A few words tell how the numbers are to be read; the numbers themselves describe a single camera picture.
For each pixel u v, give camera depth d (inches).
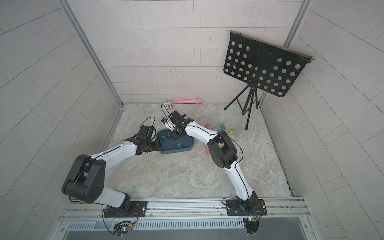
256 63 29.8
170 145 35.7
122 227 26.8
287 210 28.1
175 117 29.6
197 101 45.5
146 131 27.9
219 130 22.8
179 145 35.0
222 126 40.2
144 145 26.1
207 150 35.8
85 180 16.7
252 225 25.9
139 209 27.9
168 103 45.4
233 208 27.9
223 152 21.7
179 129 27.6
